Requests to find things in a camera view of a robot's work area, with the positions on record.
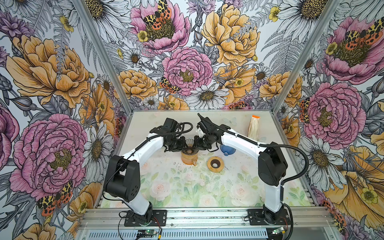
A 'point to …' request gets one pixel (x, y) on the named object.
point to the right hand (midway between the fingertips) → (195, 151)
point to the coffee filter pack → (253, 131)
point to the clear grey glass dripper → (190, 150)
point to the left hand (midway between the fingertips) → (185, 151)
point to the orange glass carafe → (189, 156)
